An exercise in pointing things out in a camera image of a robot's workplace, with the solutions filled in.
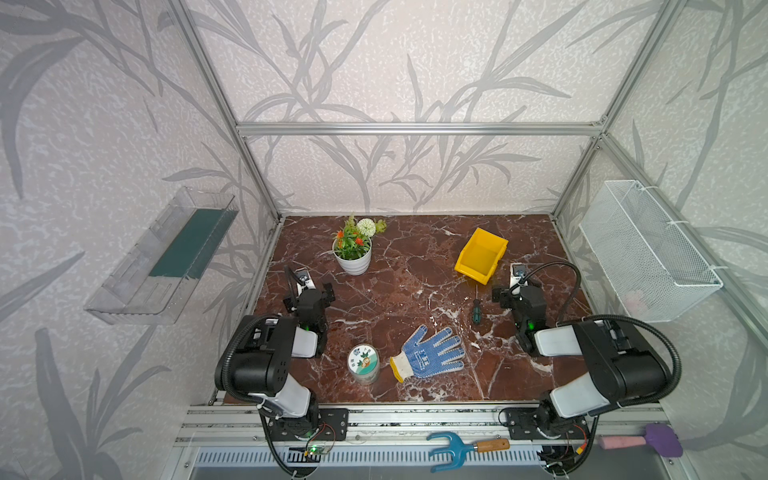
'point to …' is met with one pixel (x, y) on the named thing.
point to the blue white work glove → (423, 359)
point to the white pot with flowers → (352, 245)
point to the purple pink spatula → (660, 435)
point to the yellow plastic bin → (481, 255)
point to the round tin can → (364, 363)
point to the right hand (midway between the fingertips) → (513, 276)
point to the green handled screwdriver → (477, 312)
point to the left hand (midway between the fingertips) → (307, 282)
